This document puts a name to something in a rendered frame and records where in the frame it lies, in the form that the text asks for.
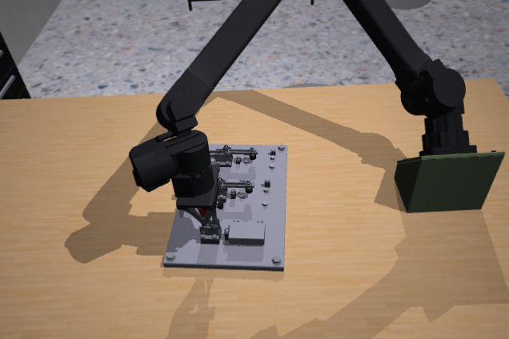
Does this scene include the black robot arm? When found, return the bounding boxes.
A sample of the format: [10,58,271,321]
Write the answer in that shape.
[129,0,477,197]

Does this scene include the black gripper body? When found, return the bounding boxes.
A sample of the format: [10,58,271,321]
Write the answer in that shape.
[176,161,220,210]

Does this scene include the black toggle clamp with red handle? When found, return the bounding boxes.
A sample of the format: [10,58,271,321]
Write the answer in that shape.
[210,145,258,167]
[218,177,255,202]

